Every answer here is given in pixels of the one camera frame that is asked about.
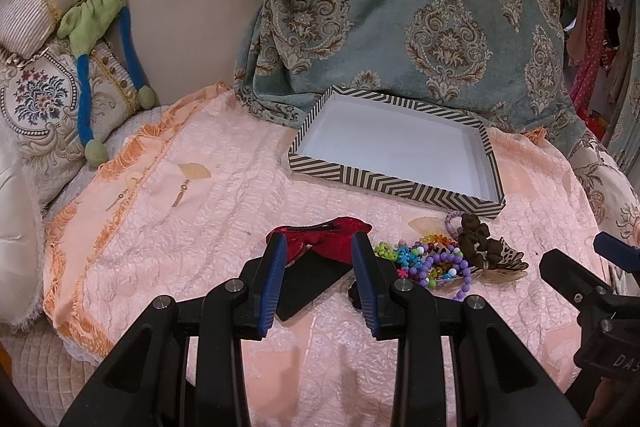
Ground rainbow bead bracelet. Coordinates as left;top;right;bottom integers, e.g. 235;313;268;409
418;232;459;258

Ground floral beige bed sheet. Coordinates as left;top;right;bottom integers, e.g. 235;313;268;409
566;126;640;253

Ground black velvet hair bow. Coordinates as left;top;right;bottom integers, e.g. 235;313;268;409
276;251;352;322

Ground purple bead bracelet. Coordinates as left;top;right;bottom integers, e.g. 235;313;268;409
408;250;474;303

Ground white satin pillow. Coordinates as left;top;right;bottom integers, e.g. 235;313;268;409
0;124;44;329

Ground lilac spiral hair tie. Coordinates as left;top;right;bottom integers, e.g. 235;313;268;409
444;209;467;238

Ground chevron striped box tray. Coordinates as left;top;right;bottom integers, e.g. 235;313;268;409
288;86;506;219

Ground red velvet hair bow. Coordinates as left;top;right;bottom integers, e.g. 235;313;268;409
266;217;372;265

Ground hanging red clothes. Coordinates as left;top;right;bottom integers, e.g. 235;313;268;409
562;0;636;142

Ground green blue flower bead bracelet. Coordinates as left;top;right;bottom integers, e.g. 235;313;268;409
374;239;426;281

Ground leopard print burlap bow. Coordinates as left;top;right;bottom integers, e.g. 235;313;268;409
471;239;528;284

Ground beige upholstered headboard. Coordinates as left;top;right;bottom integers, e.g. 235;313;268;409
128;0;262;105

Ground floral embroidered cushion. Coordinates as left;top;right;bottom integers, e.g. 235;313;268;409
1;38;139;207

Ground teal damask blanket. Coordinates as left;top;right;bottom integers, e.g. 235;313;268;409
234;0;585;154

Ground brown scrunchie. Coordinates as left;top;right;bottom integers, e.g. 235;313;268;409
458;213;503;269

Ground pink quilted bedspread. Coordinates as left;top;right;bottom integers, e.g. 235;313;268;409
43;86;608;426

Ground green blue plush toy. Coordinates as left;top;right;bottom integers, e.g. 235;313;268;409
56;0;156;168

